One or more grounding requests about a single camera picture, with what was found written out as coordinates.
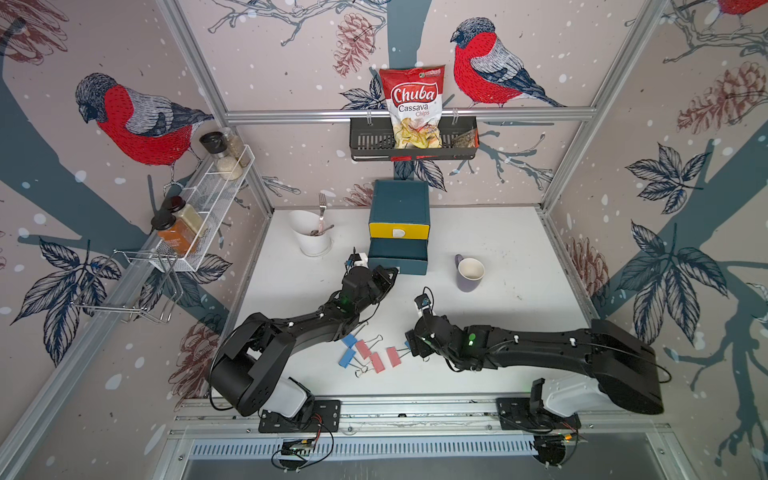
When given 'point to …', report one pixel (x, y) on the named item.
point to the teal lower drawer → (409, 255)
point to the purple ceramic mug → (469, 272)
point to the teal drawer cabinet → (401, 201)
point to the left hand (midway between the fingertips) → (406, 265)
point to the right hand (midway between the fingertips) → (416, 330)
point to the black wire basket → (372, 139)
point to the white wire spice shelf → (212, 192)
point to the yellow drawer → (399, 231)
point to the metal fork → (322, 210)
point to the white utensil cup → (306, 225)
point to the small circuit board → (297, 447)
